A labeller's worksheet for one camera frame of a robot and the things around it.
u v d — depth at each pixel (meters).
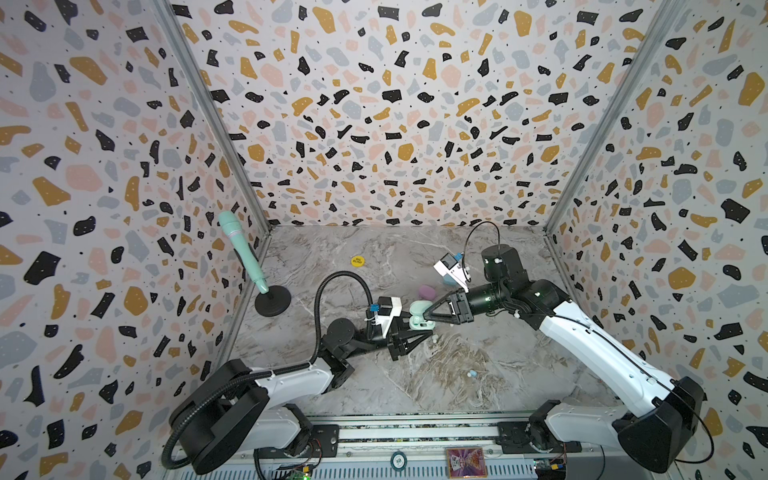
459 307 0.59
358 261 1.10
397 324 0.66
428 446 0.73
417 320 0.67
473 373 0.85
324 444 0.73
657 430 0.38
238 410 0.41
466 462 0.70
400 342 0.63
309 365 0.56
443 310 0.64
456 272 0.63
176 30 0.71
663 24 0.73
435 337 0.92
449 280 0.62
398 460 0.72
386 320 0.62
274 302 0.98
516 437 0.75
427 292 1.00
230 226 0.76
